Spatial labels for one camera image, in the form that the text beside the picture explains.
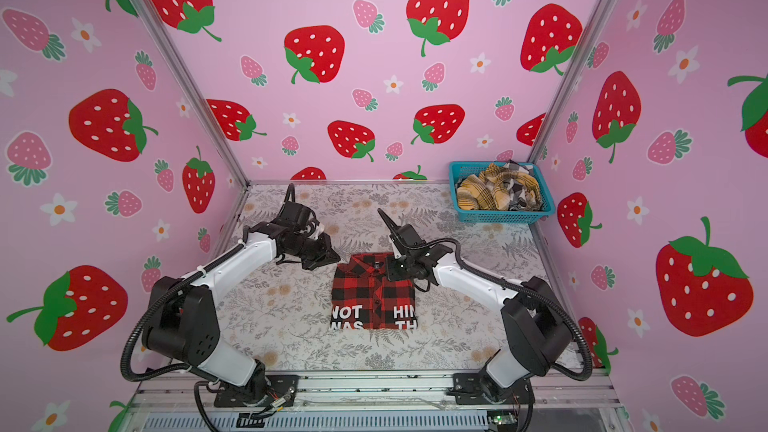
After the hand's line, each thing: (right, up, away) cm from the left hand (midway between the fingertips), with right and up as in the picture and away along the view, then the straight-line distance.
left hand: (342, 256), depth 86 cm
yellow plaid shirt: (+57, +22, +21) cm, 65 cm away
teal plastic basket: (+41, +29, +30) cm, 59 cm away
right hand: (+12, -4, 0) cm, 13 cm away
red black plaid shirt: (+6, -13, +1) cm, 14 cm away
